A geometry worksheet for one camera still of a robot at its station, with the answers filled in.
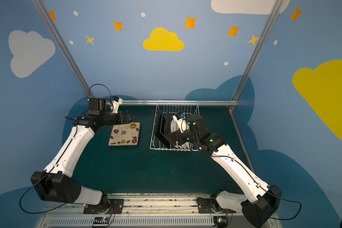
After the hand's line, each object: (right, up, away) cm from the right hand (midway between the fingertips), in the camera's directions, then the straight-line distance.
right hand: (174, 130), depth 72 cm
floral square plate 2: (-9, 0, +12) cm, 15 cm away
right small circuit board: (+24, -48, +1) cm, 54 cm away
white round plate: (0, +2, +16) cm, 16 cm away
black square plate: (-4, +4, +17) cm, 18 cm away
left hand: (-25, +8, +6) cm, 27 cm away
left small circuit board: (-39, -47, +1) cm, 61 cm away
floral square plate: (-37, -5, +32) cm, 49 cm away
